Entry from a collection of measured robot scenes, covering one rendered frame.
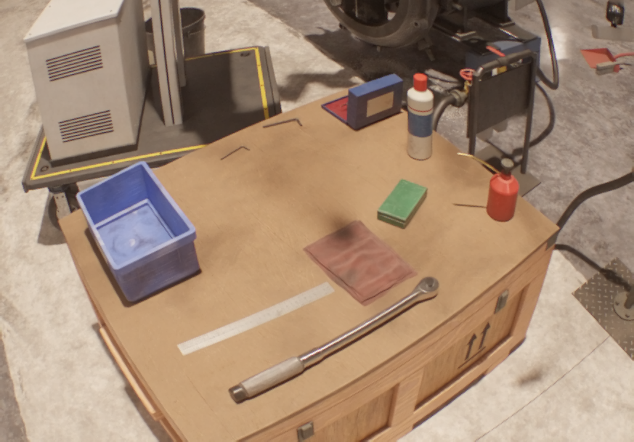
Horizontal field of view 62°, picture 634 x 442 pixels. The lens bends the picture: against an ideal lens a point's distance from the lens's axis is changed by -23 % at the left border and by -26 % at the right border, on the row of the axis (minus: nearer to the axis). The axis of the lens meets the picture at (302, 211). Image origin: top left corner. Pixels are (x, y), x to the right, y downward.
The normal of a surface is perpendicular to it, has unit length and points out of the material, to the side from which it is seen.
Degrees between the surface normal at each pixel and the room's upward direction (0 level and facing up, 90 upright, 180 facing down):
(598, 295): 0
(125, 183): 90
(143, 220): 0
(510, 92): 90
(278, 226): 0
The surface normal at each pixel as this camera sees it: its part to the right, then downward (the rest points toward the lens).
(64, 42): 0.13, 0.64
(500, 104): 0.57, 0.51
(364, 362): -0.05, -0.76
